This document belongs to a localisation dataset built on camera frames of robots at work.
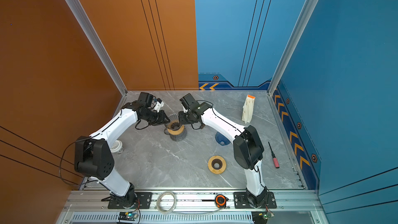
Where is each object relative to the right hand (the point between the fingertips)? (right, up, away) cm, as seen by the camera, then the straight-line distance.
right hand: (179, 120), depth 86 cm
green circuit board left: (-21, -43, -16) cm, 50 cm away
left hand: (-6, 0, +2) cm, 7 cm away
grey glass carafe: (-2, -11, +5) cm, 12 cm away
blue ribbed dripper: (+24, -12, +6) cm, 28 cm away
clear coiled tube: (-8, -37, -13) cm, 40 cm away
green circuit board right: (+42, -42, -17) cm, 62 cm away
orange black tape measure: (+21, -36, -15) cm, 45 cm away
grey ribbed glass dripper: (-4, -2, +3) cm, 5 cm away
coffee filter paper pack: (+43, +6, +15) cm, 46 cm away
